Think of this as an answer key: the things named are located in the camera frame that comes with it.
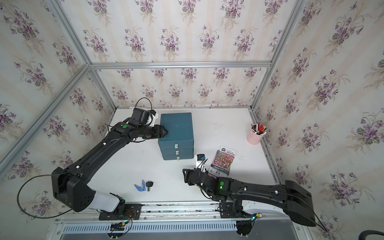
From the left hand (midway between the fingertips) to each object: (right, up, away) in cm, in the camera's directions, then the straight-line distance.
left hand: (165, 133), depth 79 cm
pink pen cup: (+54, -5, +15) cm, 56 cm away
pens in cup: (+58, +1, +17) cm, 60 cm away
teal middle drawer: (+6, -11, +3) cm, 13 cm away
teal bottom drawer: (0, -15, +9) cm, 17 cm away
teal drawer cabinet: (+8, +4, +1) cm, 9 cm away
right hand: (+12, -20, -3) cm, 23 cm away
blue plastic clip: (-14, -31, +1) cm, 34 cm away
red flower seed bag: (+33, -19, +11) cm, 39 cm away
